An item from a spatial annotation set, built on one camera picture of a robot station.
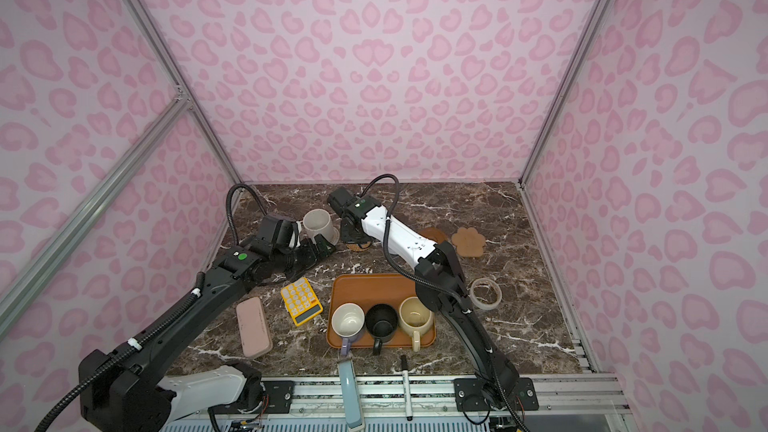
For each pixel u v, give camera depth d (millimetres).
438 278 579
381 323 835
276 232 590
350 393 739
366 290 906
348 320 841
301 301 879
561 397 737
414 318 845
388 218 641
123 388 376
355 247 1007
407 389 738
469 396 734
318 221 974
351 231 676
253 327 816
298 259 669
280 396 737
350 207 694
